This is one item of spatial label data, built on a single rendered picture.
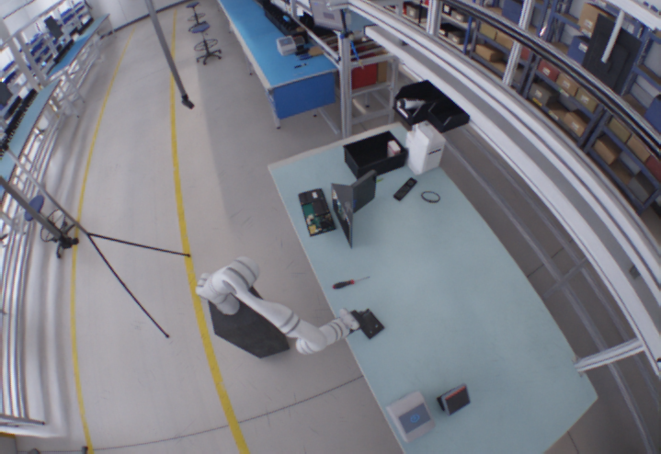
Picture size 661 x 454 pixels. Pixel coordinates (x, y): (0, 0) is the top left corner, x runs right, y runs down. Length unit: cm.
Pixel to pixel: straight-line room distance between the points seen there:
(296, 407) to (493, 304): 150
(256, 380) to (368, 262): 135
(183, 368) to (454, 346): 200
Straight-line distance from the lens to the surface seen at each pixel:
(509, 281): 156
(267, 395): 235
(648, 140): 102
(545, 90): 482
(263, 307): 93
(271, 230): 275
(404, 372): 130
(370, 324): 131
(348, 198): 134
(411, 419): 118
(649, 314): 67
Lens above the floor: 228
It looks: 54 degrees down
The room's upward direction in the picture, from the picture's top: 6 degrees counter-clockwise
